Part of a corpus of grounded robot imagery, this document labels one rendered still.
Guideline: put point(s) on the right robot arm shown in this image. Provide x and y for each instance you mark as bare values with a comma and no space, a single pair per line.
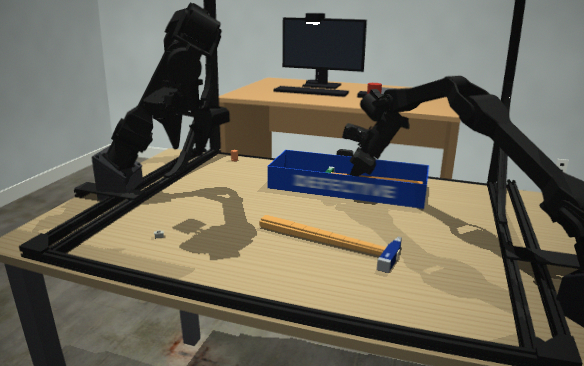
184,68

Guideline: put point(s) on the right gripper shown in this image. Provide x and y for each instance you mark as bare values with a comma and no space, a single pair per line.
205,118

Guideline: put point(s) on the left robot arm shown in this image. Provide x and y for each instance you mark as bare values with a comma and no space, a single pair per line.
485,113

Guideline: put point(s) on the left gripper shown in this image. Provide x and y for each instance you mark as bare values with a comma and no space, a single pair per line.
374,146

